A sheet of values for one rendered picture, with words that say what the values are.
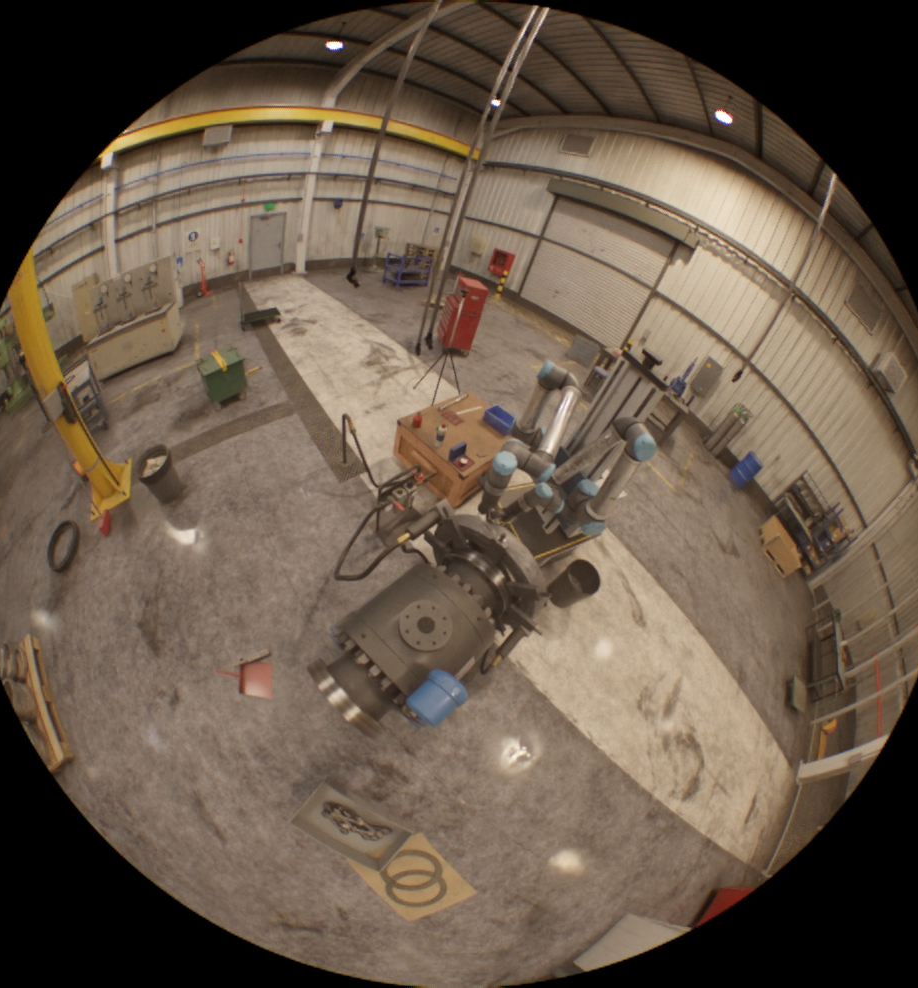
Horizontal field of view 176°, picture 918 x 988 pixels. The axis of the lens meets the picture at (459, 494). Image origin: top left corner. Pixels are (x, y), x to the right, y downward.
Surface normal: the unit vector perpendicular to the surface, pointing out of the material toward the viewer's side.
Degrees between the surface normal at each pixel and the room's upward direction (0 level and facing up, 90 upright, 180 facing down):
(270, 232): 90
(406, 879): 0
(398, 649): 1
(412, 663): 14
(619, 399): 90
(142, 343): 91
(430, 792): 0
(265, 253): 90
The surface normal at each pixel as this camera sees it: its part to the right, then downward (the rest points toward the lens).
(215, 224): 0.64, 0.69
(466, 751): 0.26, -0.61
